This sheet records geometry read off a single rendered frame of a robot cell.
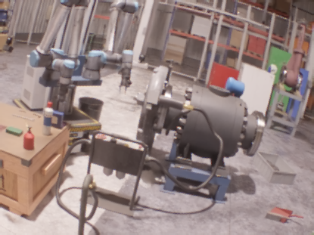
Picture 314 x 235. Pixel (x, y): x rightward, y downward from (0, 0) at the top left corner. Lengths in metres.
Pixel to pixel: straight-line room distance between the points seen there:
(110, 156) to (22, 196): 0.76
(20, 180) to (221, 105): 1.78
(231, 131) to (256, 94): 3.90
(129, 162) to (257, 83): 4.69
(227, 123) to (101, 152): 1.09
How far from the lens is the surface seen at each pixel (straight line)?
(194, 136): 2.68
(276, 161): 4.29
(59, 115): 2.25
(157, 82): 2.59
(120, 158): 2.18
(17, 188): 1.95
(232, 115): 2.70
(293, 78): 6.72
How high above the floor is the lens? 1.29
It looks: 17 degrees down
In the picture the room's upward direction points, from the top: 14 degrees clockwise
